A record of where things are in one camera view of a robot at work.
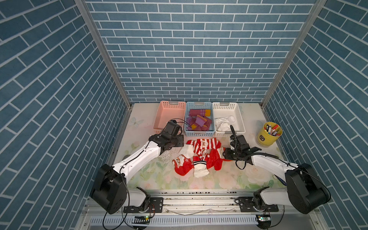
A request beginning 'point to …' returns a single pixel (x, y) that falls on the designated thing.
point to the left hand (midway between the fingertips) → (183, 140)
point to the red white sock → (214, 158)
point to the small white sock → (187, 151)
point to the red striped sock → (204, 144)
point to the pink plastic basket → (168, 110)
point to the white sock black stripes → (223, 123)
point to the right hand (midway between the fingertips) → (225, 154)
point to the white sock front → (200, 169)
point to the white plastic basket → (225, 114)
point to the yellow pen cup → (269, 133)
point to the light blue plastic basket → (199, 105)
